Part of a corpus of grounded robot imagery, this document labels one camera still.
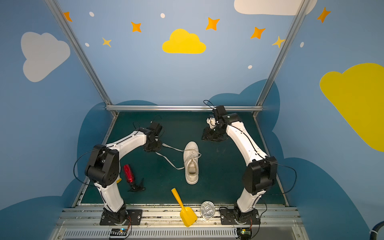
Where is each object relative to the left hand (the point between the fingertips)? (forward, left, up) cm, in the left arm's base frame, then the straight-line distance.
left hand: (156, 148), depth 95 cm
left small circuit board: (-44, +13, -9) cm, 47 cm away
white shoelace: (-3, -24, +2) cm, 24 cm away
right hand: (-1, -32, +14) cm, 35 cm away
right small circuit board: (-44, -50, -8) cm, 67 cm away
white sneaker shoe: (-7, -23, +3) cm, 24 cm away
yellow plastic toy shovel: (-37, -21, -5) cm, 43 cm away
